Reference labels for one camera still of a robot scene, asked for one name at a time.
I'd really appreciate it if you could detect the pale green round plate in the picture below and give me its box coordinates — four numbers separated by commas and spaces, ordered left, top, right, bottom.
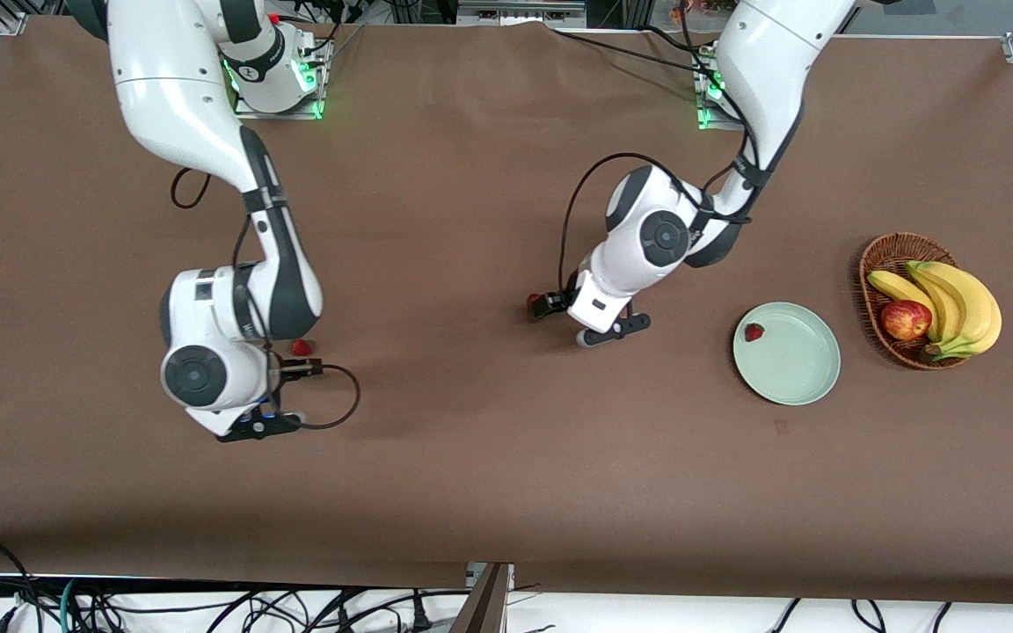
732, 302, 842, 406

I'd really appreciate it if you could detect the brown table cover sheet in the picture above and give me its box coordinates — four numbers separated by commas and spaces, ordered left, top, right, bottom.
0, 16, 1013, 608

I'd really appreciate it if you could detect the brown wicker basket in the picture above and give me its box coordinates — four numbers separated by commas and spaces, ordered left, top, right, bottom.
859, 232, 975, 371

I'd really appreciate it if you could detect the short yellow banana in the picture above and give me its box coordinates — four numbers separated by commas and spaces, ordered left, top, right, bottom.
867, 269, 941, 342

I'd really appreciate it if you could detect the red apple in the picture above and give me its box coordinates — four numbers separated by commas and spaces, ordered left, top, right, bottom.
880, 300, 933, 342

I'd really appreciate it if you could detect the medium yellow banana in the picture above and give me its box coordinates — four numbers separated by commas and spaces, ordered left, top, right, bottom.
905, 260, 965, 344

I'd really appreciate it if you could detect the large yellow banana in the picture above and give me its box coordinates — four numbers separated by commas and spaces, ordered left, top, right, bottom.
915, 261, 1002, 362

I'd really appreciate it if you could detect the long black cable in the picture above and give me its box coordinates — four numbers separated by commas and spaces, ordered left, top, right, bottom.
546, 26, 720, 76

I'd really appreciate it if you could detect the short black cable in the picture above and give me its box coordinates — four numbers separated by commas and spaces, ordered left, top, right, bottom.
643, 25, 714, 55
294, 22, 345, 67

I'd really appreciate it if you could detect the grey metal rail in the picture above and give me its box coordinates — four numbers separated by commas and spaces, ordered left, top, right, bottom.
456, 0, 588, 25

